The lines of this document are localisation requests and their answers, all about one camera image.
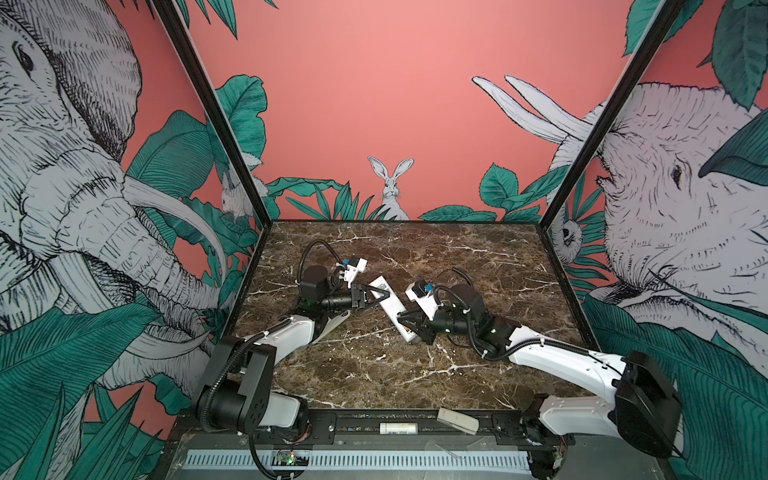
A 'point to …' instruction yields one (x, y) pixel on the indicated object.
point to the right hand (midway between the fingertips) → (398, 317)
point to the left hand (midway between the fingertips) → (387, 296)
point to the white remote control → (393, 305)
